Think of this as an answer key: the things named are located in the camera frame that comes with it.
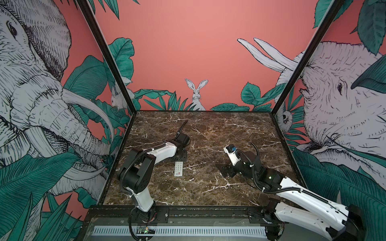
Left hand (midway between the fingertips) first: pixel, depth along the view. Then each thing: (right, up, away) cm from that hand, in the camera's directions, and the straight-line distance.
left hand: (182, 155), depth 94 cm
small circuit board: (-15, -31, -24) cm, 42 cm away
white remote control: (-1, -7, -6) cm, 9 cm away
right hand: (+22, +2, -19) cm, 29 cm away
